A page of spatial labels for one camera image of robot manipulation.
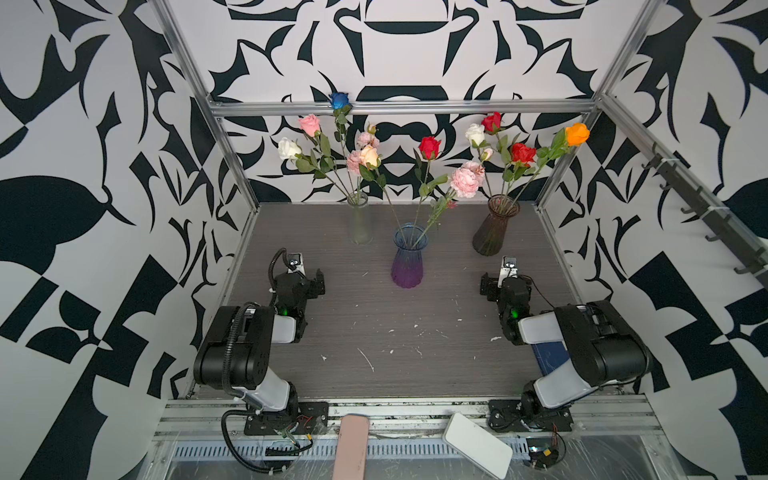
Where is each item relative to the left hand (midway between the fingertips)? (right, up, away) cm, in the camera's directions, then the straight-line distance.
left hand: (301, 266), depth 93 cm
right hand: (+63, -2, 0) cm, 63 cm away
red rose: (+65, +33, -6) cm, 73 cm away
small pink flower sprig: (+21, +38, -3) cm, 44 cm away
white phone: (+46, -38, -25) cm, 65 cm away
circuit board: (+62, -42, -22) cm, 79 cm away
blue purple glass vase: (+32, +1, +1) cm, 32 cm away
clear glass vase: (+17, +11, +11) cm, 23 cm away
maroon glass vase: (+59, +9, +6) cm, 60 cm away
